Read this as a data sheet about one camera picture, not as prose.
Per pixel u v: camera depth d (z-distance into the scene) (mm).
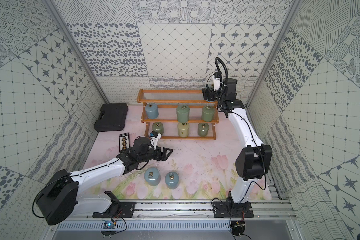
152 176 764
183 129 959
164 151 753
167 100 835
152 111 881
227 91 624
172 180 764
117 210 699
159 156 734
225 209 732
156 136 764
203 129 959
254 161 469
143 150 661
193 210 759
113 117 1078
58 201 409
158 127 954
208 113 875
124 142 982
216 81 727
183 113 877
